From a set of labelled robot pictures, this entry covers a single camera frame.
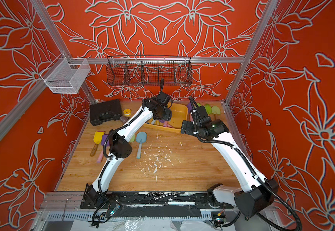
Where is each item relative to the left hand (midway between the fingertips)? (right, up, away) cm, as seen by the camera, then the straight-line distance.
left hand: (166, 115), depth 93 cm
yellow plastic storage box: (+10, +2, +21) cm, 23 cm away
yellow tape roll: (-31, +2, +18) cm, 36 cm away
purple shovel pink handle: (+18, +6, +16) cm, 25 cm away
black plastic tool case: (-48, +3, +16) cm, 51 cm away
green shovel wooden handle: (-15, -10, -31) cm, 36 cm away
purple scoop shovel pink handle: (-43, -15, +3) cm, 46 cm away
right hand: (+12, -6, -18) cm, 22 cm away
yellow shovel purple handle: (-47, -16, +2) cm, 50 cm away
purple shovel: (-1, -6, +8) cm, 10 cm away
